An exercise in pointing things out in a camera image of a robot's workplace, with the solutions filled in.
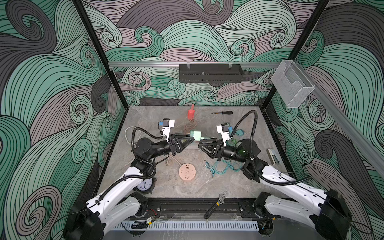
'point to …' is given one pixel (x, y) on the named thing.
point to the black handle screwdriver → (223, 112)
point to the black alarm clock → (146, 186)
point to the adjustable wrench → (221, 200)
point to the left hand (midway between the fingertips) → (194, 139)
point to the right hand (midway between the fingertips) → (200, 146)
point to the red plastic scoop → (191, 112)
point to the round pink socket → (187, 172)
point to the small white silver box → (273, 156)
